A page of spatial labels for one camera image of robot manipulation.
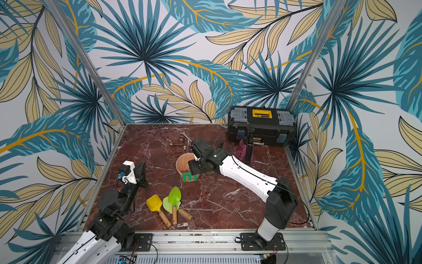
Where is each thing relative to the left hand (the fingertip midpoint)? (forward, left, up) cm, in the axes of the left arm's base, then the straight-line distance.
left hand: (144, 163), depth 70 cm
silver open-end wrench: (+39, -9, -24) cm, 47 cm away
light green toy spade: (-11, -8, -25) cm, 28 cm away
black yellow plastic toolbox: (+32, -60, -9) cm, 68 cm away
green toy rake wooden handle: (+2, -17, -14) cm, 22 cm away
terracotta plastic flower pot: (+12, -12, -19) cm, 26 cm away
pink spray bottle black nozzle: (+14, -43, -8) cm, 46 cm away
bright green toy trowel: (-6, -10, -24) cm, 27 cm away
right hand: (-2, -16, -9) cm, 18 cm away
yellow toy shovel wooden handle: (-9, 0, -23) cm, 25 cm away
